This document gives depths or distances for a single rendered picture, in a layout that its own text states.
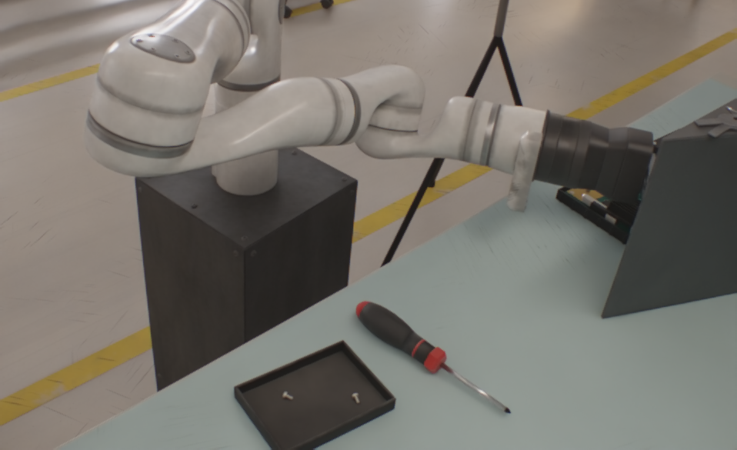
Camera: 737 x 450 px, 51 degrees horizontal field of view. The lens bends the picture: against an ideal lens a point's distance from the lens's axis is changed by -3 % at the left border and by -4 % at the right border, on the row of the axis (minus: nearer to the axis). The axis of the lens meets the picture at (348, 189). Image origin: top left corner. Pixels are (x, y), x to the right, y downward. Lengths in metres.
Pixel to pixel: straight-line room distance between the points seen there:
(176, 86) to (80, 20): 3.39
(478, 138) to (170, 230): 0.54
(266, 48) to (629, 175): 0.48
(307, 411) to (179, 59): 0.30
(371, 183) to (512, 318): 1.98
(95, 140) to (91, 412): 1.40
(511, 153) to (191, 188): 0.53
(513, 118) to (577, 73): 2.96
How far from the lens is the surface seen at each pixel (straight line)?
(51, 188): 2.75
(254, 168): 1.14
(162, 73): 0.62
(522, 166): 0.80
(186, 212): 1.14
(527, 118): 0.85
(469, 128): 0.84
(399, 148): 0.86
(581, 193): 0.97
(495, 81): 3.56
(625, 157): 0.85
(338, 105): 0.78
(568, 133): 0.84
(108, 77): 0.64
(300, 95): 0.76
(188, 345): 1.33
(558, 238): 0.91
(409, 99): 0.86
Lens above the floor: 1.52
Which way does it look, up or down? 34 degrees down
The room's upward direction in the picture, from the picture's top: 5 degrees clockwise
